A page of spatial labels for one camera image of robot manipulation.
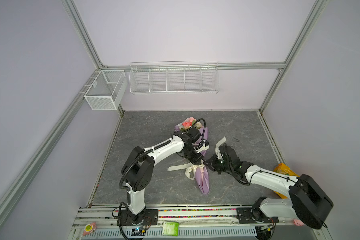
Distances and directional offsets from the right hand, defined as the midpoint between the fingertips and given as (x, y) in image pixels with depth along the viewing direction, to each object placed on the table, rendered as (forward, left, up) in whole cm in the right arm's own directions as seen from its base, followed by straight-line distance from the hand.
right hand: (202, 163), depth 83 cm
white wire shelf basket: (+52, +15, +22) cm, 59 cm away
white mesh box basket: (+48, +66, +15) cm, 83 cm away
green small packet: (-30, +16, -6) cm, 35 cm away
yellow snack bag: (-2, -46, -3) cm, 46 cm away
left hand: (-1, +2, 0) cm, 2 cm away
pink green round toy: (-30, +53, -3) cm, 61 cm away
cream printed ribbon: (-4, +7, -5) cm, 9 cm away
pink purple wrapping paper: (-4, +1, -3) cm, 5 cm away
